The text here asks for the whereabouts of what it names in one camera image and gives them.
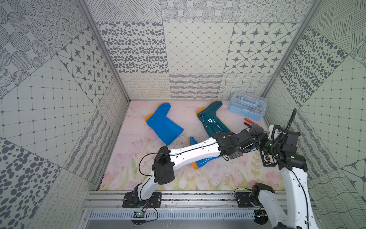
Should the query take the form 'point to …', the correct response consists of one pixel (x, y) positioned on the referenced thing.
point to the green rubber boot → (212, 124)
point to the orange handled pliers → (250, 123)
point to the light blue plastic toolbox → (249, 105)
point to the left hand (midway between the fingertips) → (242, 150)
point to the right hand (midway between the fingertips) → (250, 139)
